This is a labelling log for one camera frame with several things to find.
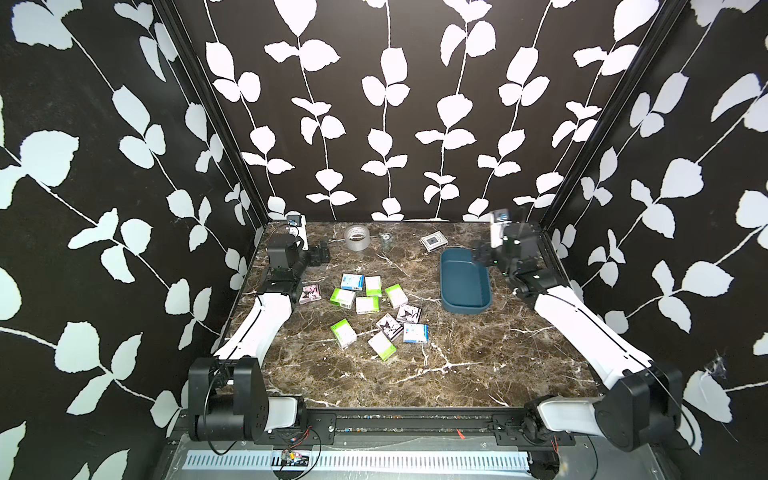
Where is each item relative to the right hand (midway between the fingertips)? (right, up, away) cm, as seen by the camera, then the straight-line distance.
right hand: (487, 231), depth 81 cm
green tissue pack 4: (-41, -30, +7) cm, 51 cm away
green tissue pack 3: (-25, -21, +17) cm, 36 cm away
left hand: (-49, 0, +3) cm, 49 cm away
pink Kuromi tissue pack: (-53, -19, +14) cm, 59 cm away
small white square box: (-10, -1, +33) cm, 34 cm away
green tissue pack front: (-29, -33, +5) cm, 45 cm away
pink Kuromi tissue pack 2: (-21, -26, +11) cm, 35 cm away
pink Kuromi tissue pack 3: (-27, -29, +9) cm, 41 cm away
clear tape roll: (-40, -1, +33) cm, 52 cm away
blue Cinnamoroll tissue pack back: (-40, -16, +19) cm, 47 cm away
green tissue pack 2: (-35, -23, +14) cm, 44 cm away
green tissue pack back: (-33, -18, +19) cm, 42 cm away
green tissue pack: (-43, -21, +14) cm, 50 cm away
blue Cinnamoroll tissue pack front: (-19, -30, +7) cm, 37 cm away
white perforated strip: (-33, -56, -11) cm, 66 cm away
